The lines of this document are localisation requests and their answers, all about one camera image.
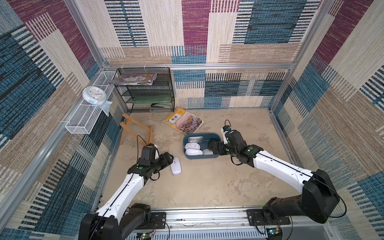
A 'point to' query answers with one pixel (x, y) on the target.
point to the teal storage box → (208, 137)
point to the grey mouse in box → (208, 151)
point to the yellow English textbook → (183, 121)
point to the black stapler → (158, 105)
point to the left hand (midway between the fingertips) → (169, 158)
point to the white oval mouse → (193, 152)
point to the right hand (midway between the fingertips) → (217, 143)
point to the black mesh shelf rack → (146, 89)
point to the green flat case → (151, 99)
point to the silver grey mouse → (199, 139)
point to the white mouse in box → (192, 145)
